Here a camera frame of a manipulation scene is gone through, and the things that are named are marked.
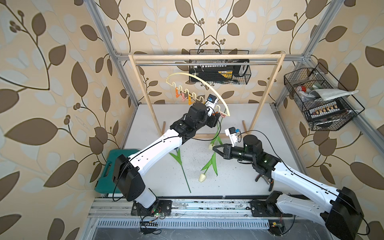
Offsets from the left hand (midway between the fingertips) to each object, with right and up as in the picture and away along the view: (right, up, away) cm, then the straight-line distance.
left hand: (217, 110), depth 73 cm
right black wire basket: (+49, +16, +12) cm, 53 cm away
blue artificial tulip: (-22, -28, +18) cm, 40 cm away
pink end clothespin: (+2, -2, -1) cm, 3 cm away
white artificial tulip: (-7, -32, -2) cm, 33 cm away
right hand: (-2, -19, 0) cm, 19 cm away
